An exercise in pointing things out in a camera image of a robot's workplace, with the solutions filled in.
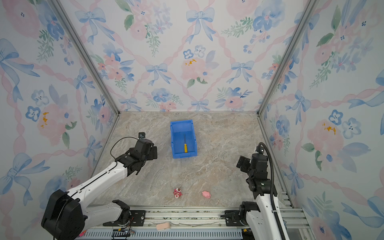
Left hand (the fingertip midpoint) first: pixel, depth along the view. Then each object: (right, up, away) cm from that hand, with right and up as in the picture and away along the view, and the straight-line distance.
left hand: (147, 148), depth 85 cm
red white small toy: (+18, -22, -7) cm, 29 cm away
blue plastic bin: (+15, +11, +25) cm, 31 cm away
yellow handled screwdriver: (+21, -1, +14) cm, 26 cm away
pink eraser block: (+12, -35, -15) cm, 40 cm away
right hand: (+57, -5, -5) cm, 57 cm away
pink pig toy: (+33, -24, -5) cm, 41 cm away
